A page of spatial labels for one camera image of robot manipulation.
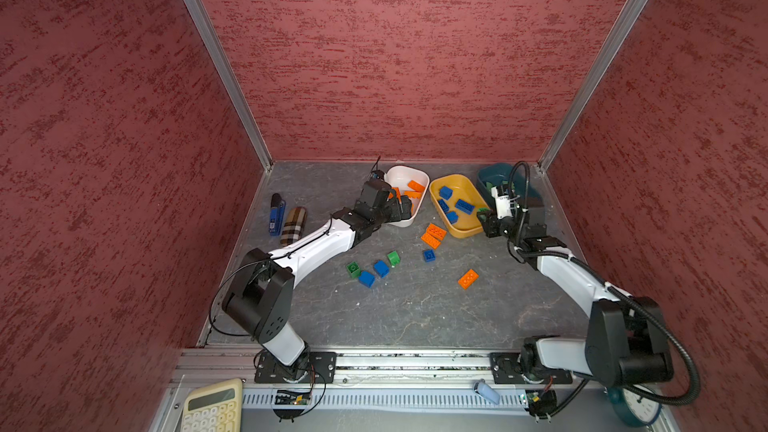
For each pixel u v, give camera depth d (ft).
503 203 2.59
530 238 2.17
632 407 2.14
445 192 3.61
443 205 3.47
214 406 2.21
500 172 3.83
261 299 1.45
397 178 3.72
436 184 3.51
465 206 3.46
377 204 2.21
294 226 3.20
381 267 3.02
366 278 2.92
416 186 3.72
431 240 3.20
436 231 3.27
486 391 2.27
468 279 2.94
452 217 3.37
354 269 2.87
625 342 1.38
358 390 2.35
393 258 3.06
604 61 2.94
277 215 3.36
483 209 3.31
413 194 3.61
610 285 1.52
